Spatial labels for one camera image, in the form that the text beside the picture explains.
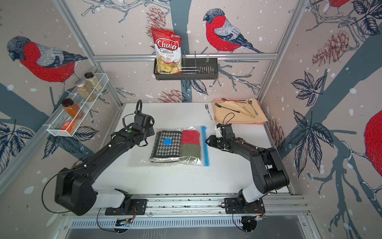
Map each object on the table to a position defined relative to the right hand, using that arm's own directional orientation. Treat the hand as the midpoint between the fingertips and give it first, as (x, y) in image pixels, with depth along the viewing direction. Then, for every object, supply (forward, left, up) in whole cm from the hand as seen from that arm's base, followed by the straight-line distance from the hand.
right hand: (207, 140), depth 93 cm
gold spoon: (+42, -16, -4) cm, 45 cm away
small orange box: (-13, +63, +30) cm, 71 cm away
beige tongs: (+28, -34, -6) cm, 44 cm away
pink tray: (+44, -8, -5) cm, 45 cm away
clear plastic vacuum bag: (-4, +2, -4) cm, 6 cm away
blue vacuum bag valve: (-1, +26, -1) cm, 26 cm away
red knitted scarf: (+2, +11, 0) cm, 11 cm away
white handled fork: (+33, 0, -4) cm, 34 cm away
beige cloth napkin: (+28, -13, -8) cm, 32 cm away
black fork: (+38, -8, -5) cm, 39 cm away
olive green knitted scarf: (-9, +11, -1) cm, 14 cm away
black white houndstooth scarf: (-9, +28, -1) cm, 30 cm away
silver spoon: (+40, -36, -3) cm, 54 cm away
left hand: (+1, +34, +13) cm, 36 cm away
